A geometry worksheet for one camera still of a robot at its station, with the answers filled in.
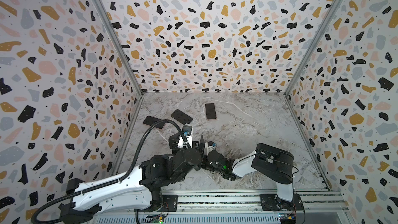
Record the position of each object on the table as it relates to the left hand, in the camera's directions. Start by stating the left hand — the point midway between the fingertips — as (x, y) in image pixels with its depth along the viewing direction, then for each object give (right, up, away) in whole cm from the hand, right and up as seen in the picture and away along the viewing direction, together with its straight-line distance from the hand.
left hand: (193, 134), depth 65 cm
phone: (+8, +9, +45) cm, 47 cm away
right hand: (-4, -16, +18) cm, 25 cm away
